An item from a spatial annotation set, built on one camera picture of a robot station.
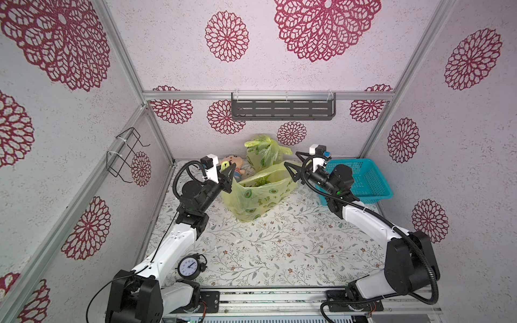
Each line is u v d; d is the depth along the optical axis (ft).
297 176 2.27
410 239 1.51
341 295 2.45
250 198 2.66
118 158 2.46
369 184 3.81
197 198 1.83
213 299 2.44
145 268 1.40
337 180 1.99
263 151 3.14
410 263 1.41
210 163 1.98
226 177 2.17
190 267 2.61
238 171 3.55
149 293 1.28
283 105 3.18
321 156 2.07
